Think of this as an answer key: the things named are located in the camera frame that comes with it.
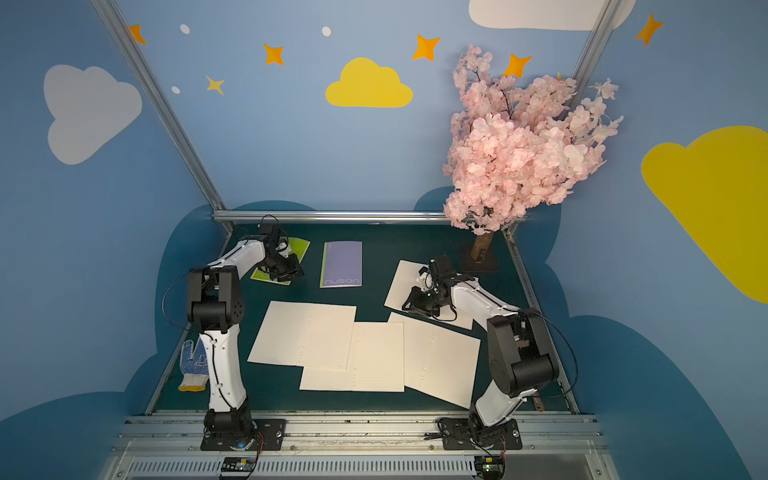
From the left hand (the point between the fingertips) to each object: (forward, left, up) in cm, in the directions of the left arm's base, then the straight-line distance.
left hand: (298, 271), depth 105 cm
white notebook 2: (+1, -39, -5) cm, 39 cm away
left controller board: (-57, +3, -3) cm, 57 cm away
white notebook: (-30, -48, -3) cm, 57 cm away
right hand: (-16, -39, +5) cm, 42 cm away
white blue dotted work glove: (-34, +23, -1) cm, 41 cm away
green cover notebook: (+13, +4, -2) cm, 14 cm away
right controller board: (-56, -59, -4) cm, 81 cm away
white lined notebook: (+5, -15, -2) cm, 16 cm away
